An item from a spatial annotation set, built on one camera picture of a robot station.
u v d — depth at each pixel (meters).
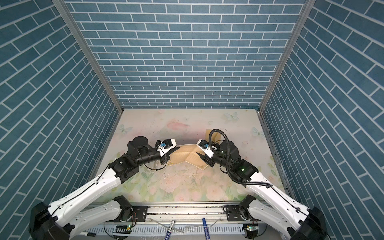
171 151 0.61
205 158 0.64
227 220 0.73
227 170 0.55
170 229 0.68
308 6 0.71
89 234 0.66
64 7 0.71
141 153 0.57
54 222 0.39
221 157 0.59
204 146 0.60
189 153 0.80
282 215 0.44
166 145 0.57
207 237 0.67
